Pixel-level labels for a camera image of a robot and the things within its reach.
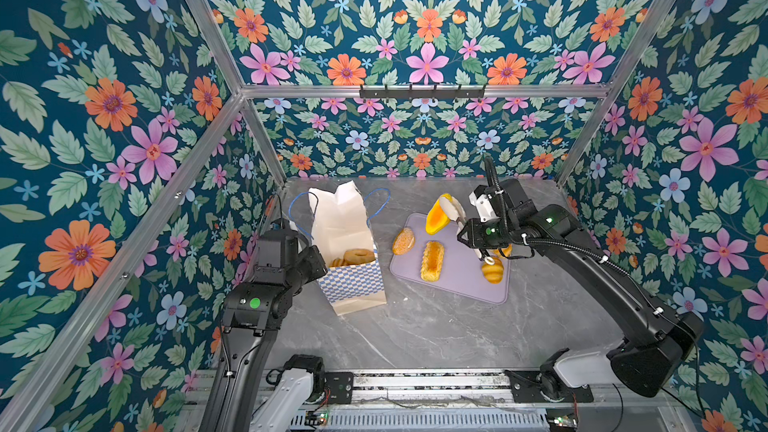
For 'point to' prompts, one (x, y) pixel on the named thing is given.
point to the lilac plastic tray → (462, 266)
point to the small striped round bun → (493, 273)
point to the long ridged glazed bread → (432, 261)
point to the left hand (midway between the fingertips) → (322, 248)
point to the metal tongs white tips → (457, 212)
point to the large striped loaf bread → (337, 262)
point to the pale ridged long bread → (506, 251)
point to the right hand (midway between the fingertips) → (461, 234)
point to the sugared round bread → (404, 242)
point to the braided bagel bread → (358, 256)
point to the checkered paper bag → (341, 234)
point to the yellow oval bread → (438, 217)
